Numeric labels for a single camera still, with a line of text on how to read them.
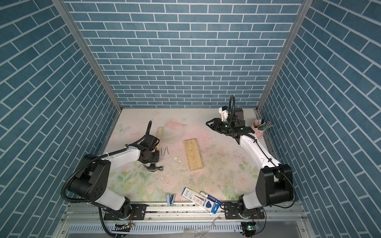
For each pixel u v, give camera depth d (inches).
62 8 27.7
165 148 38.2
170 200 30.0
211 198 30.4
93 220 28.4
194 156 35.2
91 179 17.6
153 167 34.1
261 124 37.9
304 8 28.2
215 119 29.7
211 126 31.7
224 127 28.5
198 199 30.3
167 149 38.0
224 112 30.3
